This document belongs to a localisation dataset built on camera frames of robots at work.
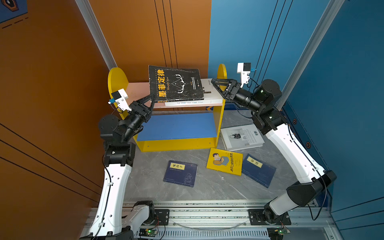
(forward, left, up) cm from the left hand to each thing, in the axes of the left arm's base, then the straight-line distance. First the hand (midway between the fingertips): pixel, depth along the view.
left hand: (157, 95), depth 54 cm
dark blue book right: (-5, -52, -52) cm, 74 cm away
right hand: (+4, -20, +2) cm, 20 cm away
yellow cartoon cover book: (-1, -32, -50) cm, 59 cm away
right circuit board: (-36, -53, -52) cm, 83 cm away
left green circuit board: (-37, +8, -53) cm, 65 cm away
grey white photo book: (+16, -45, -47) cm, 67 cm away
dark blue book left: (-8, -6, -51) cm, 52 cm away
